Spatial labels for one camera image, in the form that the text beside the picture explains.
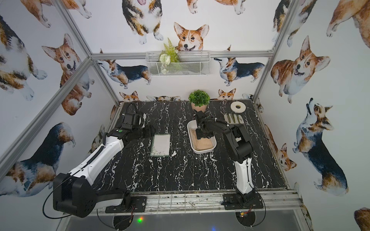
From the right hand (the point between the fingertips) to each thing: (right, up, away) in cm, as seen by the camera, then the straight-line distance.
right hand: (202, 134), depth 99 cm
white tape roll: (+32, +17, +17) cm, 40 cm away
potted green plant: (-2, +24, +1) cm, 24 cm away
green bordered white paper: (-28, -7, -3) cm, 29 cm away
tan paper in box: (+1, -6, -3) cm, 6 cm away
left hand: (-29, +6, -14) cm, 33 cm away
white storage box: (-7, +6, +4) cm, 10 cm away
